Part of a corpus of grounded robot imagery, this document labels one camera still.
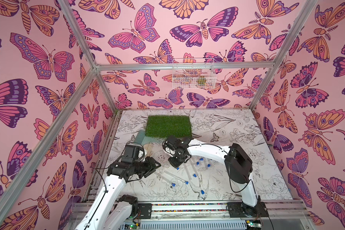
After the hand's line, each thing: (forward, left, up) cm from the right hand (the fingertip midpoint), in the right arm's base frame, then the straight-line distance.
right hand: (173, 162), depth 86 cm
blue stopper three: (+2, -15, -4) cm, 15 cm away
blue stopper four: (-6, -13, -4) cm, 15 cm away
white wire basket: (+50, -12, +30) cm, 59 cm away
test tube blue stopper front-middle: (-7, -1, -4) cm, 8 cm away
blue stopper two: (0, -22, -3) cm, 22 cm away
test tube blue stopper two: (-8, -15, -5) cm, 17 cm away
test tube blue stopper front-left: (-8, +5, -5) cm, 11 cm away
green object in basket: (+45, -18, +27) cm, 55 cm away
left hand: (-6, +7, +10) cm, 13 cm away
